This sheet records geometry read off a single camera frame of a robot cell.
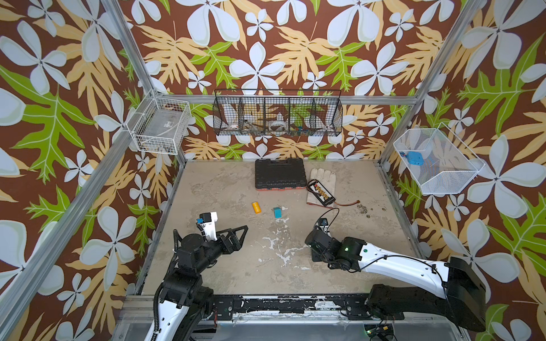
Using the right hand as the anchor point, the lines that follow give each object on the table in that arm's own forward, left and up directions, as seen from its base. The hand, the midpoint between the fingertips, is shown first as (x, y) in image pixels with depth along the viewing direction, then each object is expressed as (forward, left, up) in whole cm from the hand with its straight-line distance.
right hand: (312, 249), depth 82 cm
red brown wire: (+26, -27, -7) cm, 38 cm away
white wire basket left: (+43, +62, +29) cm, 81 cm away
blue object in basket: (+30, -44, +19) cm, 57 cm away
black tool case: (+42, +11, -4) cm, 44 cm away
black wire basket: (+56, +14, +25) cm, 63 cm away
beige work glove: (+40, -15, -6) cm, 43 cm away
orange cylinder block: (+23, +23, -6) cm, 33 cm away
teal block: (+20, +13, -6) cm, 24 cm away
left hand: (+2, +27, +15) cm, 31 cm away
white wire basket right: (+21, -50, +24) cm, 59 cm away
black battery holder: (+30, -9, -4) cm, 32 cm away
